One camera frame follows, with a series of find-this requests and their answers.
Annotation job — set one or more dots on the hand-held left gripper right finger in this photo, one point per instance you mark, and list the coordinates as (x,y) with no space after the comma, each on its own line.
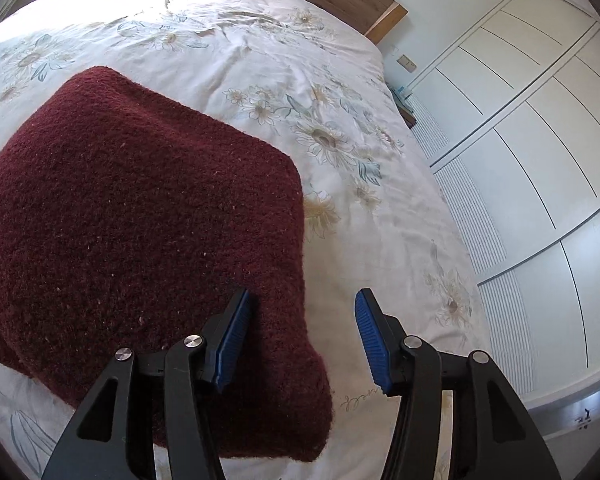
(372,345)

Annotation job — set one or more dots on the dark wooden nightstand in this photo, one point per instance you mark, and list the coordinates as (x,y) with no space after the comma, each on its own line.
(408,116)

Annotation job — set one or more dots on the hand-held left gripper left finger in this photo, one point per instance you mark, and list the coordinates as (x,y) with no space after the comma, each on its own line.
(232,345)

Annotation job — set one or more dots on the white sliding wardrobe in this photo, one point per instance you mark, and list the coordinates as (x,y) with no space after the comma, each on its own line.
(530,160)

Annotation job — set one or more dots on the white floral duvet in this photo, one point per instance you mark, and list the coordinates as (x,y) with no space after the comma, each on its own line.
(280,60)

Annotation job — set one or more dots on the small item on nightstand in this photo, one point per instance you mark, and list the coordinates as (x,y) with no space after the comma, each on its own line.
(401,94)

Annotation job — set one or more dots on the dark red knit sweater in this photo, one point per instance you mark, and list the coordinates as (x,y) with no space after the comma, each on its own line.
(130,200)

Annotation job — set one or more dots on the beige wall switch panel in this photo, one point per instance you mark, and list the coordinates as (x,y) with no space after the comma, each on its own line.
(406,63)

